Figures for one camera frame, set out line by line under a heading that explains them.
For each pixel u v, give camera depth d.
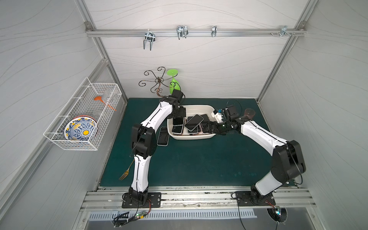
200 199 0.75
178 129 0.91
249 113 1.07
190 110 1.14
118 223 0.68
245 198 0.73
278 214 0.72
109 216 0.70
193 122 1.03
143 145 0.55
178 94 0.76
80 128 0.62
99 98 0.76
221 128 0.76
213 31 0.78
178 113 0.84
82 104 0.70
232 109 0.70
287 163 0.45
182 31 0.77
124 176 0.81
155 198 0.74
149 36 0.78
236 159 0.90
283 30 0.77
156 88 0.83
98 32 0.78
